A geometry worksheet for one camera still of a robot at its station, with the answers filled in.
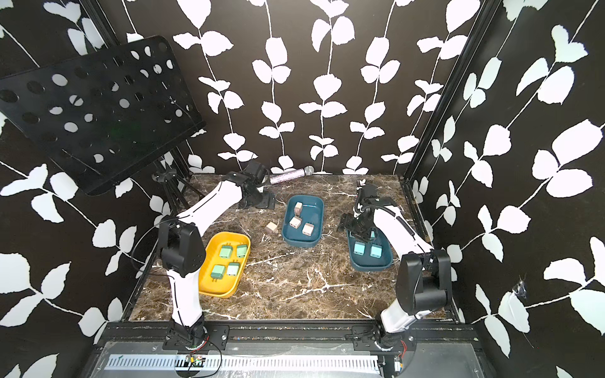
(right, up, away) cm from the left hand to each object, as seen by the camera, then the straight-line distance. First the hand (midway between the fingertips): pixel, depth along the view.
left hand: (266, 200), depth 93 cm
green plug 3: (-16, -26, -9) cm, 32 cm away
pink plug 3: (+11, -9, +8) cm, 17 cm away
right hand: (+30, -10, -6) cm, 32 cm away
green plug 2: (-10, -20, -1) cm, 22 cm away
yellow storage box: (-16, -24, -5) cm, 29 cm away
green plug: (-15, -20, -4) cm, 25 cm away
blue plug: (+44, -21, -1) cm, 49 cm away
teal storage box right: (+40, -24, -3) cm, 47 cm away
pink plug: (+1, -11, +7) cm, 14 cm away
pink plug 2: (+12, -4, +11) cm, 17 cm away
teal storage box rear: (+19, -6, +14) cm, 24 cm away
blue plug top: (+38, -19, 0) cm, 42 cm away
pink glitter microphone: (+6, +12, +25) cm, 28 cm away
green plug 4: (-11, -26, -7) cm, 29 cm away
